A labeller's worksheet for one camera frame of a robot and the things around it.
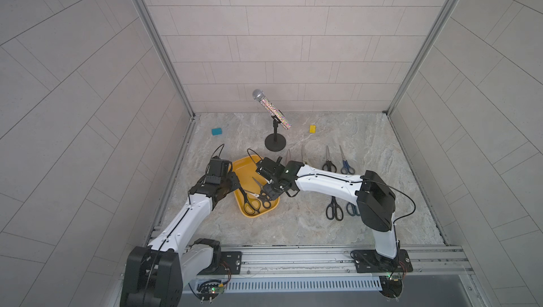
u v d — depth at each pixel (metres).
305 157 0.99
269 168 0.64
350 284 0.68
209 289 0.65
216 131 1.08
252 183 0.85
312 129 1.08
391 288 0.68
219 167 0.64
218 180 0.63
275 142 1.04
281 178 0.60
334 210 0.83
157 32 0.85
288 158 0.99
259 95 0.85
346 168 0.96
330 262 0.72
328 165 0.97
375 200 0.47
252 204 0.84
